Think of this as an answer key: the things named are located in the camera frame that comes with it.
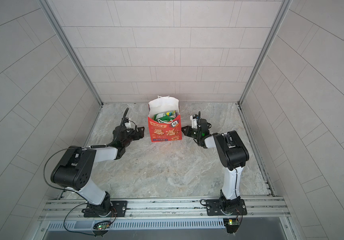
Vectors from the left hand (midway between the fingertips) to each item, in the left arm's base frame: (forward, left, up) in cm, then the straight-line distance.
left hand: (143, 125), depth 94 cm
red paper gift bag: (-8, -14, +5) cm, 17 cm away
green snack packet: (-1, -15, +10) cm, 18 cm away
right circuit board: (-49, -48, -8) cm, 69 cm away
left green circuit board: (-51, +11, -3) cm, 52 cm away
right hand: (0, -24, -4) cm, 24 cm away
